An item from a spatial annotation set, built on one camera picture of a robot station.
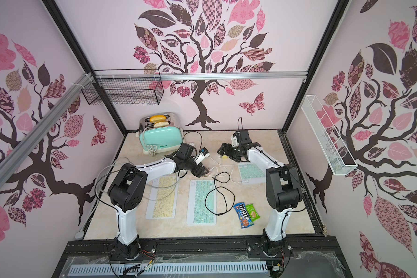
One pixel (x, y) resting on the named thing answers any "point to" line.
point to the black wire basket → (126, 87)
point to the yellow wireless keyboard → (162, 198)
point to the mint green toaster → (160, 132)
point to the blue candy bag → (244, 217)
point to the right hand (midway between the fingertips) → (222, 155)
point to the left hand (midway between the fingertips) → (202, 169)
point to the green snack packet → (252, 212)
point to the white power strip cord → (98, 182)
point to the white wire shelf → (340, 159)
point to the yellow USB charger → (225, 157)
